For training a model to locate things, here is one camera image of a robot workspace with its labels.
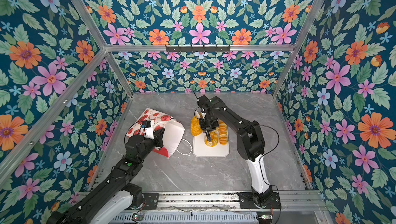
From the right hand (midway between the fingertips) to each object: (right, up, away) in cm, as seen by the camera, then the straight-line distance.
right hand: (205, 129), depth 89 cm
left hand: (-20, +4, -12) cm, 24 cm away
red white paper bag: (-20, -2, +7) cm, 22 cm away
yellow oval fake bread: (-6, +1, +4) cm, 7 cm away
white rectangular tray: (-3, -13, +2) cm, 13 cm away
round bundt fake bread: (+5, -6, +1) cm, 8 cm away
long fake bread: (+11, -3, +7) cm, 13 cm away
